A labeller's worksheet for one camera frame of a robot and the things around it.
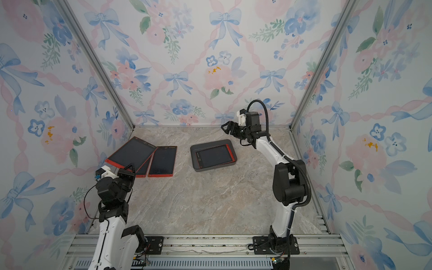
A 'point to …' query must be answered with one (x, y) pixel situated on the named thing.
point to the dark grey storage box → (195, 148)
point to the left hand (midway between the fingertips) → (135, 162)
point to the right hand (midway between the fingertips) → (225, 125)
